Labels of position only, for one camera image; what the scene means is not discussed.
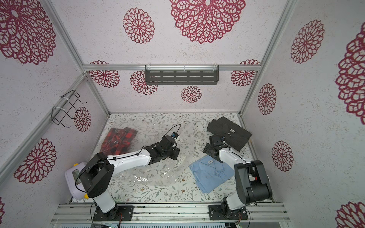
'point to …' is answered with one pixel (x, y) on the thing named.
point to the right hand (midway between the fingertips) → (211, 150)
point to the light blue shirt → (209, 173)
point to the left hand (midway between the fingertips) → (177, 150)
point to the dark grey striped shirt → (235, 135)
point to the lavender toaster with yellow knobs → (72, 176)
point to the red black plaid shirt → (117, 141)
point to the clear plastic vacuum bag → (167, 173)
